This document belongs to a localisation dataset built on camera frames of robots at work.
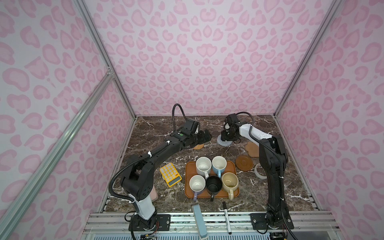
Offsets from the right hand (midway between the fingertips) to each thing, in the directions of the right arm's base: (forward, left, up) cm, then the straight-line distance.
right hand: (225, 136), depth 102 cm
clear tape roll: (-25, -16, -2) cm, 30 cm away
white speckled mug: (-21, +15, -1) cm, 26 cm away
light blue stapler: (-51, +17, 0) cm, 53 cm away
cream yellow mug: (-31, 0, -2) cm, 31 cm away
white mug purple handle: (-32, +19, -3) cm, 37 cm away
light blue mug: (-20, +6, 0) cm, 21 cm away
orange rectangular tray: (-24, +23, -3) cm, 33 cm away
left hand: (-10, +12, +13) cm, 21 cm away
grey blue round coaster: (-3, +2, -4) cm, 5 cm away
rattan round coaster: (-7, +18, -3) cm, 20 cm away
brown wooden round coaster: (-18, -11, -3) cm, 21 cm away
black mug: (-33, +9, -2) cm, 34 cm away
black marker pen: (-45, +4, -3) cm, 46 cm away
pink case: (-39, +41, -1) cm, 57 cm away
